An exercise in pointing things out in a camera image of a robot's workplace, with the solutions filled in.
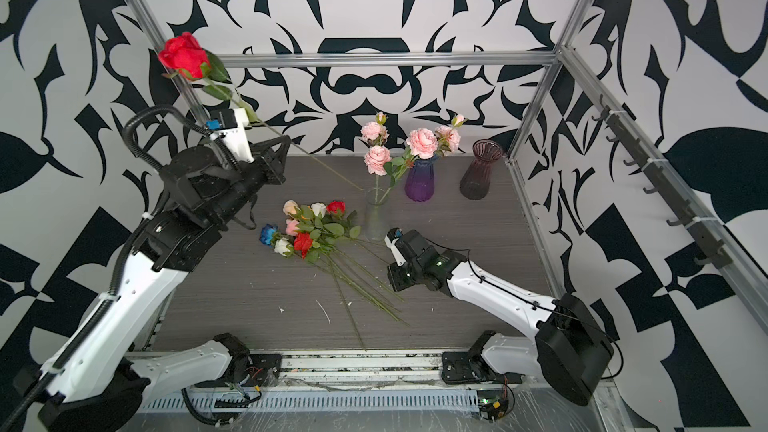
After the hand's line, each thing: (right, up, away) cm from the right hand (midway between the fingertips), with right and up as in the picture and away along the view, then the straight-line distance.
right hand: (391, 273), depth 82 cm
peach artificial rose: (-33, +17, +17) cm, 40 cm away
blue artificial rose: (-38, +9, +12) cm, 41 cm away
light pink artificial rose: (-31, +10, +12) cm, 35 cm away
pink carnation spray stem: (-3, +31, -7) cm, 32 cm away
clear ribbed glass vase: (-4, +15, +10) cm, 18 cm away
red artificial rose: (-18, +17, +18) cm, 31 cm away
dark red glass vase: (+28, +25, +18) cm, 42 cm away
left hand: (-20, +33, -25) cm, 46 cm away
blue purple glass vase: (+10, +25, +18) cm, 32 cm away
